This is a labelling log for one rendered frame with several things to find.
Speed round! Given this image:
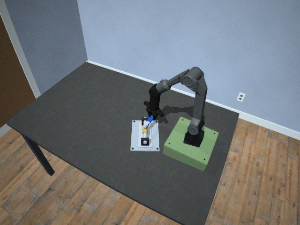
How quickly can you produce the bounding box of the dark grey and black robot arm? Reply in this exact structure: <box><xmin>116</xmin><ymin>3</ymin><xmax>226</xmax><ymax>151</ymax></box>
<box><xmin>149</xmin><ymin>67</ymin><xmax>208</xmax><ymax>147</ymax></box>

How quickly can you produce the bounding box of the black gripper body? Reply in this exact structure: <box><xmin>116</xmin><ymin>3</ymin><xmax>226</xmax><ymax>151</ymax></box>
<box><xmin>144</xmin><ymin>101</ymin><xmax>164</xmax><ymax>117</ymax></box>

